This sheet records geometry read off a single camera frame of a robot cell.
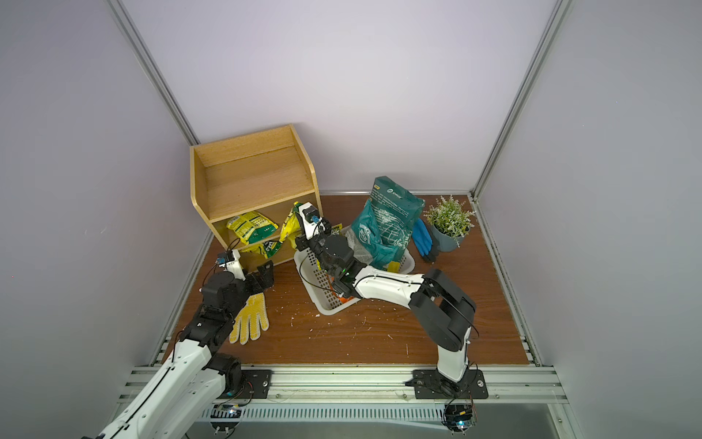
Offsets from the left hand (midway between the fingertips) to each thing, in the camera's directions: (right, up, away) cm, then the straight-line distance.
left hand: (263, 264), depth 81 cm
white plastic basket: (+18, -13, +9) cm, 24 cm away
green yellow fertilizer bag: (+37, +10, +5) cm, 39 cm away
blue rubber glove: (+54, +4, +18) cm, 57 cm away
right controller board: (+55, -37, -13) cm, 68 cm away
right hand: (+13, +17, -8) cm, 23 cm away
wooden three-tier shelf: (-3, +23, -1) cm, 23 cm away
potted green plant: (+60, +13, +9) cm, 62 cm away
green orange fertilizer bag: (+24, -12, +3) cm, 27 cm away
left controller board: (-7, -40, -9) cm, 42 cm away
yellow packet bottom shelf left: (-3, +3, +14) cm, 15 cm away
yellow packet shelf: (-5, +11, +4) cm, 13 cm away
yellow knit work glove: (-6, -19, +4) cm, 20 cm away
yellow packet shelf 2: (+10, +12, -5) cm, 16 cm away
